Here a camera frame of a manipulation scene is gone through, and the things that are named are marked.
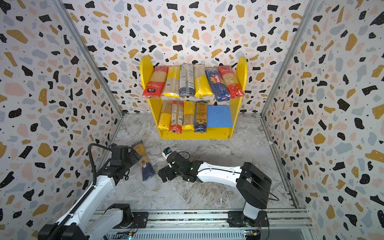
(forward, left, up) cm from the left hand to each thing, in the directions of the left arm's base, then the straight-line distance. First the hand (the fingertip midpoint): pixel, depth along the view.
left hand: (131, 154), depth 83 cm
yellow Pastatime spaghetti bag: (+23, -31, +4) cm, 39 cm away
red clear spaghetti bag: (+21, -24, +4) cm, 32 cm away
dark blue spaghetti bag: (-5, -7, -10) cm, 13 cm away
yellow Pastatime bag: (+26, -16, +4) cm, 31 cm away
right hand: (-9, -18, 0) cm, 20 cm away
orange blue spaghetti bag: (+17, -39, +3) cm, 43 cm away
